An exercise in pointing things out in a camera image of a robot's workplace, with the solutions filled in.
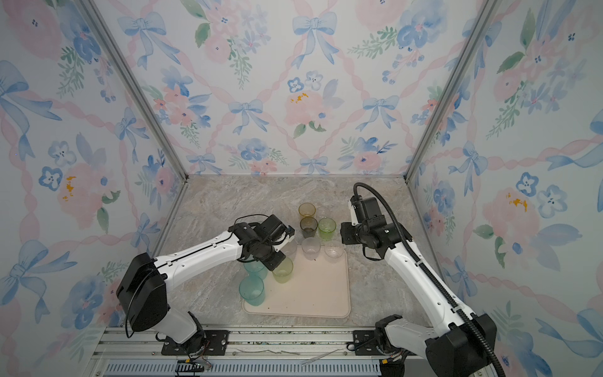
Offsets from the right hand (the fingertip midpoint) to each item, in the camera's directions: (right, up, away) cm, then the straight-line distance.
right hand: (347, 229), depth 79 cm
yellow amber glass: (-14, +6, +20) cm, 25 cm away
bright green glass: (-5, -2, +20) cm, 20 cm away
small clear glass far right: (-3, -9, +13) cm, 16 cm away
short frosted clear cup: (-12, -9, +13) cm, 20 cm away
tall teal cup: (-33, -22, +4) cm, 40 cm away
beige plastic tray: (-9, -22, +6) cm, 25 cm away
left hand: (-24, -10, +3) cm, 26 cm away
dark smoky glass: (-13, -1, +21) cm, 25 cm away
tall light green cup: (-23, -18, +9) cm, 30 cm away
